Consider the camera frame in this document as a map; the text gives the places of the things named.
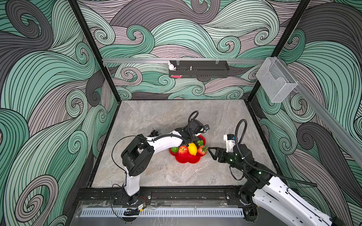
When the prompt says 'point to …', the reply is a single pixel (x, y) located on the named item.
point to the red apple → (183, 149)
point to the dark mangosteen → (200, 142)
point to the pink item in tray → (173, 76)
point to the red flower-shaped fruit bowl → (202, 137)
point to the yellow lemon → (193, 149)
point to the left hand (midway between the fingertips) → (192, 126)
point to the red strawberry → (202, 150)
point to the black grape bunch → (154, 133)
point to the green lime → (174, 149)
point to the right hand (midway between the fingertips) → (210, 150)
